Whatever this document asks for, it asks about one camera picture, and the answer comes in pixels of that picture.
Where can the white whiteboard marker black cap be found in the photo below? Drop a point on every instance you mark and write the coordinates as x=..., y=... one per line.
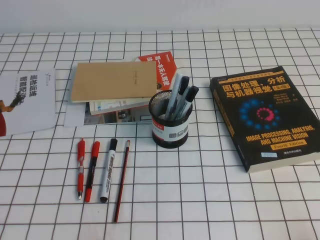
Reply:
x=107, y=177

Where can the black capped marker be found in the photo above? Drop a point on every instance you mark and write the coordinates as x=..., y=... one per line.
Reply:
x=183, y=85
x=186, y=102

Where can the black mesh pen holder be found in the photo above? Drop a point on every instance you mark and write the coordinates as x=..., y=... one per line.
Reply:
x=165, y=133

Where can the black capped marker in holder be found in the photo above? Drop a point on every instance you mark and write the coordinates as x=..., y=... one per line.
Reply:
x=183, y=85

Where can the grey pen in holder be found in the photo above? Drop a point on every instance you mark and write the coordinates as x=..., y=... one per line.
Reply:
x=173, y=96

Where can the red retractable ballpoint pen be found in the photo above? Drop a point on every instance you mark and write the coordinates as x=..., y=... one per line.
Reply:
x=80, y=161

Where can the photo magazine under notebook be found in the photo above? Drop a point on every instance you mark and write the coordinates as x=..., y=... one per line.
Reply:
x=124, y=110

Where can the red cover book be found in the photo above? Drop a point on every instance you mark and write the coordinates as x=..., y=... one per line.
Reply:
x=165, y=69

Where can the red and black pencil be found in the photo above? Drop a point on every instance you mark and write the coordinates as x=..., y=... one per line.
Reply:
x=121, y=186

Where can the red and black marker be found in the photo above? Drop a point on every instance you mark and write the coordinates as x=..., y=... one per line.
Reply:
x=91, y=171

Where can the brown kraft notebook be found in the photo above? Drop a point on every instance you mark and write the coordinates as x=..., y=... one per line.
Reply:
x=99, y=81

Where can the thick black image processing book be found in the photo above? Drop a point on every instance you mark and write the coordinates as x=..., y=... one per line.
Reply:
x=268, y=120

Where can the white brochure with robot picture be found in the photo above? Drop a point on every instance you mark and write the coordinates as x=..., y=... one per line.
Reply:
x=27, y=101

